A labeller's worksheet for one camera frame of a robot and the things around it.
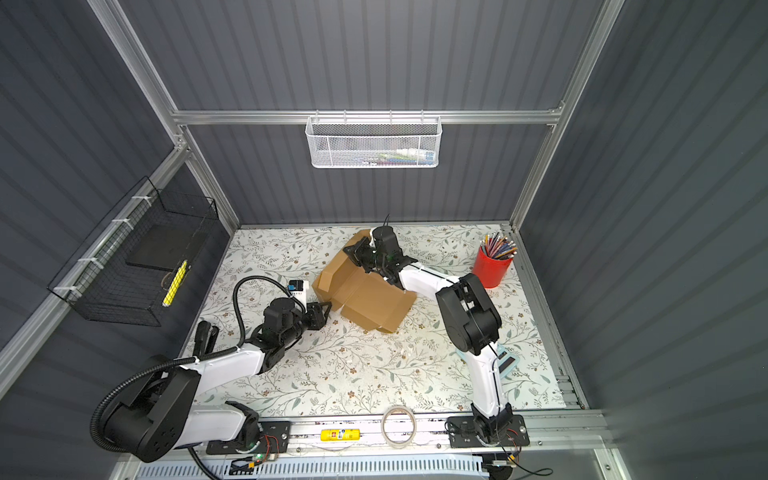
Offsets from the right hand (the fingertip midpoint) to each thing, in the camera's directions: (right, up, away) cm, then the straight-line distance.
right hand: (343, 250), depth 90 cm
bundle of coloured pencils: (+50, +1, +6) cm, 50 cm away
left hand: (-5, -16, -2) cm, 17 cm away
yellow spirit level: (+2, -45, -18) cm, 49 cm away
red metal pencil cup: (+47, -6, +6) cm, 47 cm away
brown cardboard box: (+8, -17, +10) cm, 21 cm away
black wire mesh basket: (-49, -4, -18) cm, 53 cm away
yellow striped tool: (-37, -12, -23) cm, 45 cm away
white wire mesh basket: (+7, +46, +33) cm, 57 cm away
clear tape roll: (+17, -46, -14) cm, 51 cm away
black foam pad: (-43, +1, -15) cm, 45 cm away
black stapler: (-41, -27, -2) cm, 49 cm away
